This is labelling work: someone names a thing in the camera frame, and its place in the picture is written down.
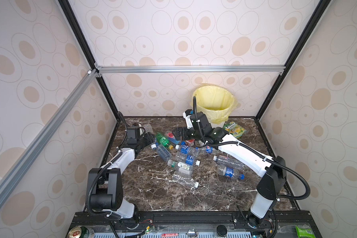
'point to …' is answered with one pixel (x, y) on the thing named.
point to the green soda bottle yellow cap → (162, 139)
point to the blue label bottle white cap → (192, 151)
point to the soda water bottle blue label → (188, 159)
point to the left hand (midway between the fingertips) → (155, 133)
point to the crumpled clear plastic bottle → (187, 179)
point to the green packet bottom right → (304, 231)
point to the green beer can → (79, 232)
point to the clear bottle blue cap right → (230, 172)
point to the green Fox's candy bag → (234, 129)
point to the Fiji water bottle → (162, 151)
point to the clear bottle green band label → (181, 167)
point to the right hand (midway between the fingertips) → (179, 130)
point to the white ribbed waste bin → (221, 125)
